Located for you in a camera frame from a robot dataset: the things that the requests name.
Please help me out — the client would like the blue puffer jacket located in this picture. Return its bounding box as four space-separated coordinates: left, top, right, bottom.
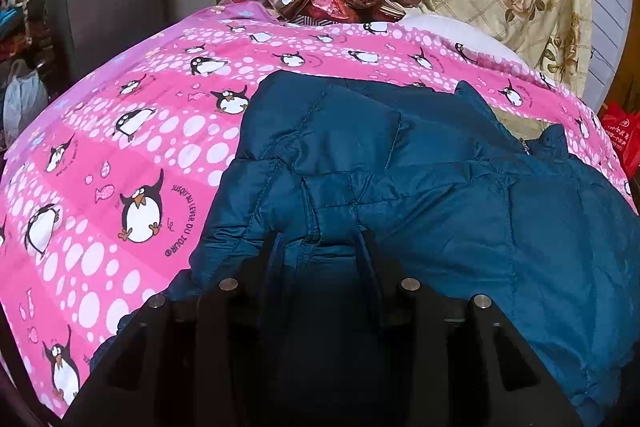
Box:
89 69 640 427

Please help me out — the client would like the pink penguin bedsheet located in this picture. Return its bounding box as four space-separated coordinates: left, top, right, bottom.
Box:
1 2 638 426

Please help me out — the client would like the red gift bag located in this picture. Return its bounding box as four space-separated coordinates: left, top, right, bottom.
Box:
600 102 640 179

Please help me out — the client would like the white plastic bag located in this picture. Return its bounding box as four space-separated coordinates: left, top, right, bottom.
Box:
2 58 48 146

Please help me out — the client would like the white pillow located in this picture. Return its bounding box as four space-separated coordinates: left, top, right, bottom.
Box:
399 13 526 66

